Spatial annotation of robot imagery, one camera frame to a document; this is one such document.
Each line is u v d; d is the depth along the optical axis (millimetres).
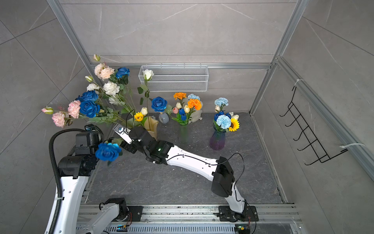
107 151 481
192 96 813
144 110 758
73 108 572
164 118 1070
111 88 683
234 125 762
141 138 485
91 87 670
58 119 575
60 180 402
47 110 547
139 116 822
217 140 975
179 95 817
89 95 589
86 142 470
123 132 543
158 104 612
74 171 416
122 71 718
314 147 640
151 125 902
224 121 685
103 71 680
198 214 749
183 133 956
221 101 754
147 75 776
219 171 451
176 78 1004
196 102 755
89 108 572
